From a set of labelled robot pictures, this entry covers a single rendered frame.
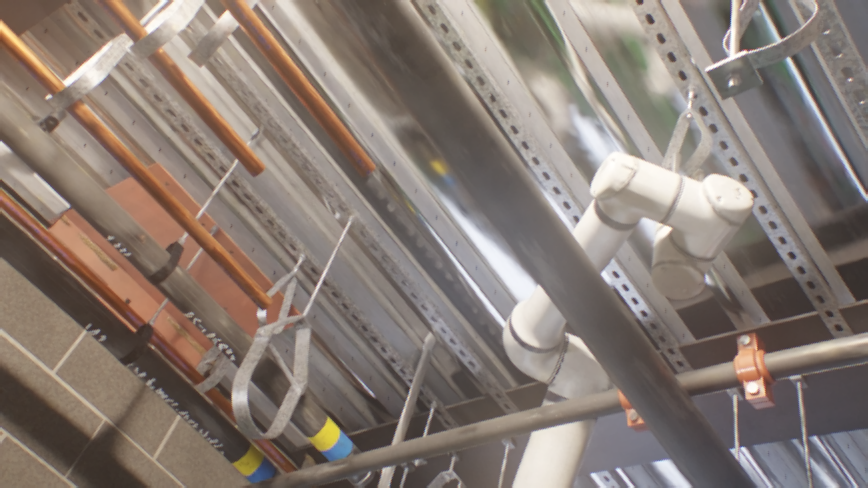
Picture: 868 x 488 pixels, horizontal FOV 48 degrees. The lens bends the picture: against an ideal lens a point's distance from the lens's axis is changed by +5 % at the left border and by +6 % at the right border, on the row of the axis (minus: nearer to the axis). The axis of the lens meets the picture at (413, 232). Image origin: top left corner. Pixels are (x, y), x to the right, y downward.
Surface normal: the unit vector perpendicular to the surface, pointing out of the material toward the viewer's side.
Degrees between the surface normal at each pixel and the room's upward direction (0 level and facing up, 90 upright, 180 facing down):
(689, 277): 177
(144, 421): 90
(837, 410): 180
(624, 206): 170
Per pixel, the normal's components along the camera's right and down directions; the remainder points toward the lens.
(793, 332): -0.25, 0.62
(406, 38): 0.33, 0.26
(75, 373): 0.78, -0.32
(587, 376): 0.02, -0.07
